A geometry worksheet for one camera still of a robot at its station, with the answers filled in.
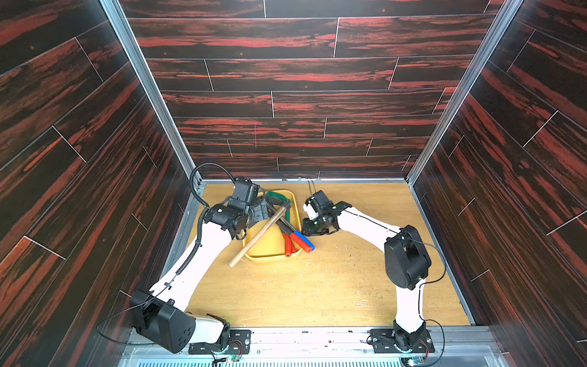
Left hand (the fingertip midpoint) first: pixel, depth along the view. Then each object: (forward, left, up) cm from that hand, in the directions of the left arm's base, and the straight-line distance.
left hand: (255, 208), depth 80 cm
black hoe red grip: (-9, -18, -12) cm, 23 cm away
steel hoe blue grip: (-7, -21, -14) cm, 26 cm away
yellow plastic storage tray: (-3, -4, -21) cm, 22 cm away
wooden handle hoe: (-2, 0, -16) cm, 16 cm away
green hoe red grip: (-3, -11, -16) cm, 20 cm away
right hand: (+3, -19, -17) cm, 26 cm away
